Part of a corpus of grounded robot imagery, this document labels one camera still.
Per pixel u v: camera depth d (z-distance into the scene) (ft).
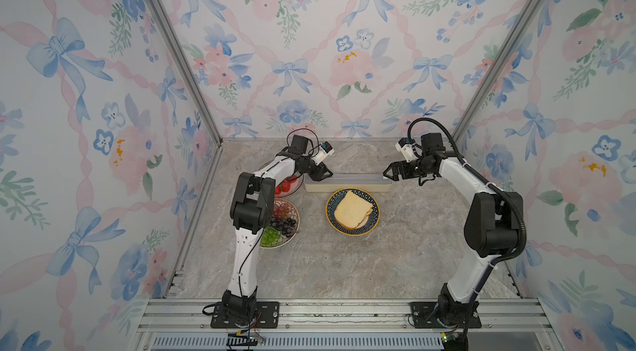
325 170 3.06
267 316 2.41
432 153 2.31
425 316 2.44
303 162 2.96
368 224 3.01
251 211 1.96
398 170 2.81
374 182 3.13
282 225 2.88
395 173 2.81
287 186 3.29
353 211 3.04
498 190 1.69
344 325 2.40
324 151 3.01
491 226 1.64
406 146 2.82
